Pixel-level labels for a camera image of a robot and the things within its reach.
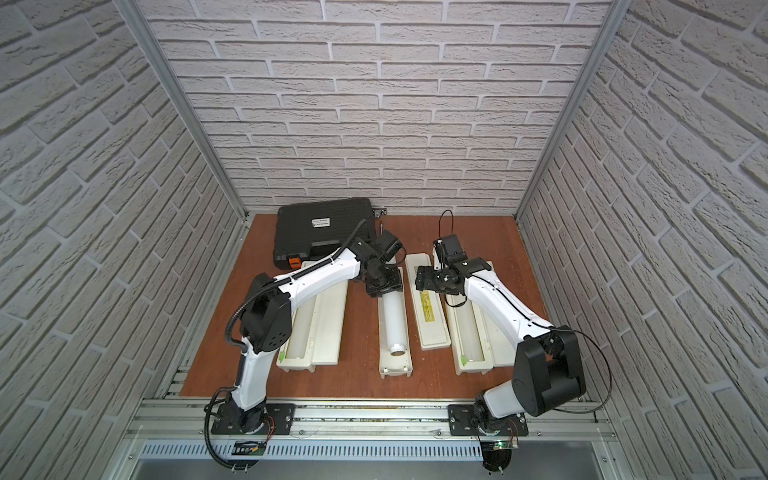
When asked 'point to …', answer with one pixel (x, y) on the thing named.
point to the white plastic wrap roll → (395, 327)
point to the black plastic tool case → (314, 231)
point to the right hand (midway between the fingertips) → (432, 281)
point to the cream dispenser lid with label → (427, 306)
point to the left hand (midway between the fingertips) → (405, 289)
